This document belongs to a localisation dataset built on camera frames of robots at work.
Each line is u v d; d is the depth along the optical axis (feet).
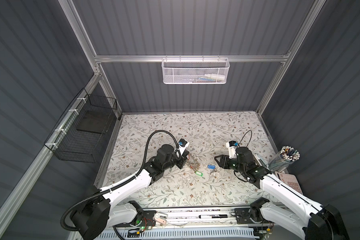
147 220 2.39
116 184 1.55
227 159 2.41
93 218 1.32
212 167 2.99
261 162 2.98
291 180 2.77
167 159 2.05
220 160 2.49
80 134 2.41
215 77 2.84
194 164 2.80
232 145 2.44
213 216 2.42
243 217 2.42
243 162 2.08
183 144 2.23
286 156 2.52
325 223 1.30
